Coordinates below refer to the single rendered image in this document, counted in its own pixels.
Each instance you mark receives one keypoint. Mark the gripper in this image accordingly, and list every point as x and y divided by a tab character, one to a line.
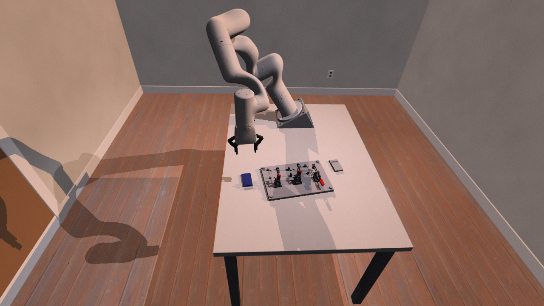
245	136

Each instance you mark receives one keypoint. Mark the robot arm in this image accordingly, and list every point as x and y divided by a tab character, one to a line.
223	34

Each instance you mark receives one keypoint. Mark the blue plate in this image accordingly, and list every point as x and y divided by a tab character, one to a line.
246	179

